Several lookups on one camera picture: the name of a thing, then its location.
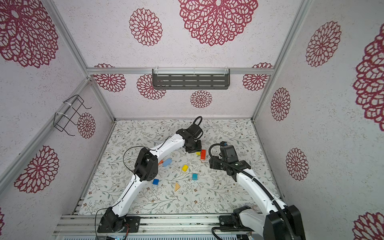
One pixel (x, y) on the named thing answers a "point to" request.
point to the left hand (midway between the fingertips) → (199, 152)
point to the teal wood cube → (195, 176)
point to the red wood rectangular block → (203, 154)
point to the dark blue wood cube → (155, 182)
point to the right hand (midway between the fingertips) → (214, 159)
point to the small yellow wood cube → (198, 153)
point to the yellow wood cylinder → (185, 168)
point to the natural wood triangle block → (177, 186)
